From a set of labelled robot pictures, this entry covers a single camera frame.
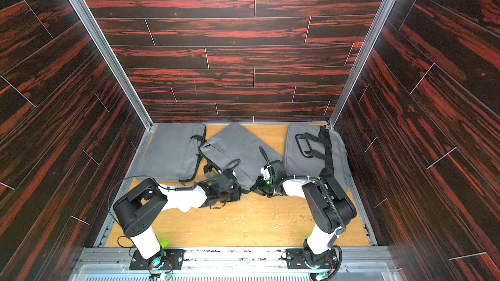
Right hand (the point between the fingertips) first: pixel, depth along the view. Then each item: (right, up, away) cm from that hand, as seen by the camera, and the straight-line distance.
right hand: (254, 187), depth 94 cm
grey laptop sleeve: (-10, +21, +11) cm, 26 cm away
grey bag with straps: (+31, +18, +5) cm, 36 cm away
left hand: (-5, -3, -3) cm, 7 cm away
